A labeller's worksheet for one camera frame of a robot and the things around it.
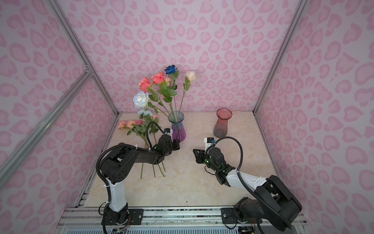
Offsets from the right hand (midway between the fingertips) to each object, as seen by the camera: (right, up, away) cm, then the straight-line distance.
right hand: (193, 150), depth 83 cm
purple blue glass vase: (-10, +9, +10) cm, 17 cm away
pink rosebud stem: (-30, +13, +28) cm, 43 cm away
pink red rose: (-15, +32, -3) cm, 36 cm away
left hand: (-8, +5, +15) cm, 18 cm away
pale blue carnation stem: (-35, +23, +30) cm, 52 cm away
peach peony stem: (-45, +12, +24) cm, 52 cm away
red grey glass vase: (+18, +12, +14) cm, 26 cm away
